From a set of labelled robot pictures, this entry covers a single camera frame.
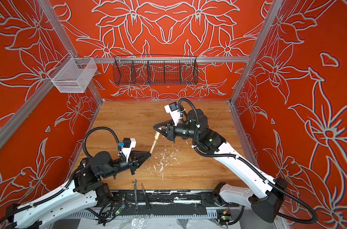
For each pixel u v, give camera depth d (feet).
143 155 1.93
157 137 1.96
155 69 3.24
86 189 1.61
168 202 2.39
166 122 1.84
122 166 1.76
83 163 2.74
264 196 1.26
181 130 1.78
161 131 1.90
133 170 1.82
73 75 3.00
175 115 1.76
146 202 2.35
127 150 1.77
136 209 2.29
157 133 1.93
